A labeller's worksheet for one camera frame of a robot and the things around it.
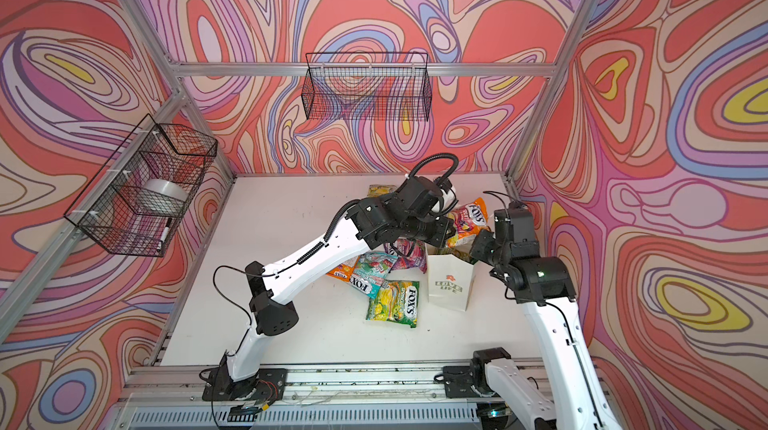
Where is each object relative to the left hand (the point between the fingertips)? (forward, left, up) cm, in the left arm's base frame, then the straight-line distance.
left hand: (460, 231), depth 68 cm
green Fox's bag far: (+36, +21, -26) cm, 49 cm away
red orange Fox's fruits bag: (+2, -2, +1) cm, 3 cm away
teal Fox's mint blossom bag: (+2, +22, -25) cm, 33 cm away
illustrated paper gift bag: (-6, +1, -14) cm, 15 cm away
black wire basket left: (+3, +80, +4) cm, 81 cm away
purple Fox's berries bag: (+9, +9, -26) cm, 29 cm away
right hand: (-2, -6, -5) cm, 8 cm away
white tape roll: (+8, +71, +4) cm, 71 cm away
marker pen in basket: (+2, +71, -4) cm, 72 cm away
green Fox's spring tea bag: (-6, +14, -26) cm, 31 cm away
